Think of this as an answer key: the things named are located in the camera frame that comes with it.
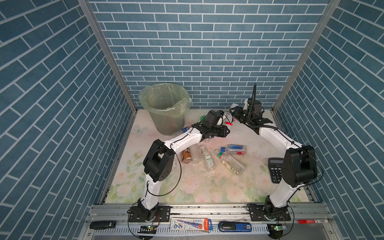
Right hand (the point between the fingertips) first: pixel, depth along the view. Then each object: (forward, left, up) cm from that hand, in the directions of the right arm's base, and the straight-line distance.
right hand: (229, 108), depth 90 cm
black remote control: (-62, +62, -19) cm, 89 cm away
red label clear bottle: (-9, +1, 0) cm, 9 cm away
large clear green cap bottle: (-27, -5, -22) cm, 35 cm away
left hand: (-12, 0, -7) cm, 14 cm away
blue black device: (-58, +2, -17) cm, 60 cm away
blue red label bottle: (-14, -6, -24) cm, 29 cm away
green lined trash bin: (+12, +43, -10) cm, 46 cm away
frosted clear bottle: (-21, +19, -21) cm, 36 cm away
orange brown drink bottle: (-25, +25, -18) cm, 40 cm away
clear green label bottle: (-25, +12, -18) cm, 33 cm away
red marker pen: (-52, -36, -23) cm, 67 cm away
